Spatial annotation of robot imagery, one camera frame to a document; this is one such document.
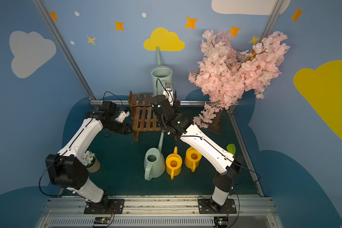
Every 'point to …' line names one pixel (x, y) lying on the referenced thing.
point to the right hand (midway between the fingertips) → (168, 98)
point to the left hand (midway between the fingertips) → (127, 128)
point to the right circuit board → (221, 222)
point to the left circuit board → (102, 220)
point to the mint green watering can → (154, 164)
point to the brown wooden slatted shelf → (143, 117)
